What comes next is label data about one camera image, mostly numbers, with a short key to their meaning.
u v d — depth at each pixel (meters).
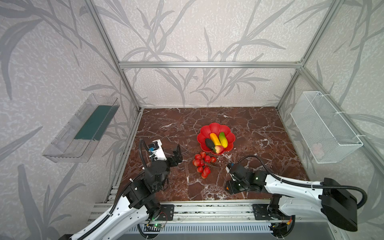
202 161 0.86
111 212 0.46
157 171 0.50
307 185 0.48
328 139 0.63
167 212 0.74
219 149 0.91
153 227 0.72
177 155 0.62
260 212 0.74
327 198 0.42
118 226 0.55
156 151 0.58
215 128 1.05
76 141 0.64
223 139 0.97
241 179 0.64
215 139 0.98
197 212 0.75
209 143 0.96
